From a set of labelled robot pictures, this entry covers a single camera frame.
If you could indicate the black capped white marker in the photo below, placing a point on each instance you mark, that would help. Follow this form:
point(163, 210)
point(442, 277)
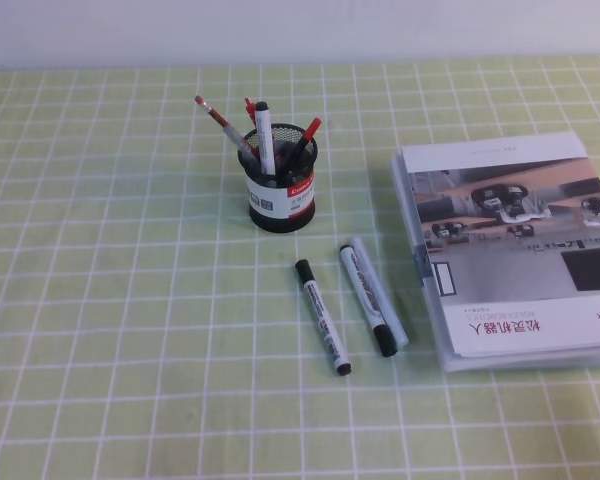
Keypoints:
point(329, 333)

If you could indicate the black mesh pen holder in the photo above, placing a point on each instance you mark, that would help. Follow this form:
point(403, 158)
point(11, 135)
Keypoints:
point(286, 205)

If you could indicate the red capped pen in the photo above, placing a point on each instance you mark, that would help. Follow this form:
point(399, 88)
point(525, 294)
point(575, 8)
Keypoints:
point(306, 138)

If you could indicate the white marker in holder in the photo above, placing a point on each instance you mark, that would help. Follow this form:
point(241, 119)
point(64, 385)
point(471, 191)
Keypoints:
point(265, 138)

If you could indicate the clear plastic tube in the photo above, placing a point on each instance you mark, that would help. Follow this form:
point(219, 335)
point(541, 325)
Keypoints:
point(385, 306)

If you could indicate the white marker on table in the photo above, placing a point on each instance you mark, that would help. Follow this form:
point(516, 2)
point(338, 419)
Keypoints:
point(380, 330)

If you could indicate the robot brochure booklet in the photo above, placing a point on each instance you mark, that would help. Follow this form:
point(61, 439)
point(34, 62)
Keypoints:
point(510, 240)

